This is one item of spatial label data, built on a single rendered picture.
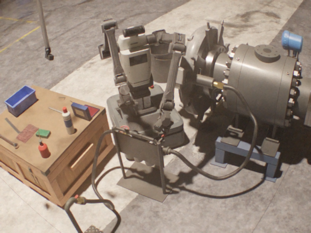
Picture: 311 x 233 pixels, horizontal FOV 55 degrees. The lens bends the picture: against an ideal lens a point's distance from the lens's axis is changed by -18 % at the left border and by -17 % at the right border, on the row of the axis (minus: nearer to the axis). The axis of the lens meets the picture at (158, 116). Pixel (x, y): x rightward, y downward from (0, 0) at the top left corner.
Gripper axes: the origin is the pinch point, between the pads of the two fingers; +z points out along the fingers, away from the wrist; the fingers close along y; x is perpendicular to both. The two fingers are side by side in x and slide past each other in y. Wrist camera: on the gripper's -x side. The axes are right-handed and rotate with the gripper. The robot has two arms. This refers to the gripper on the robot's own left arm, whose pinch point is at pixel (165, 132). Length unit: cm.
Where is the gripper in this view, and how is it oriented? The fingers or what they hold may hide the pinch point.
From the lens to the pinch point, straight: 246.6
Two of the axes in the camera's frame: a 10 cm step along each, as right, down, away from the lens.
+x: 4.9, -5.8, 6.5
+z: 0.8, 7.7, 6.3
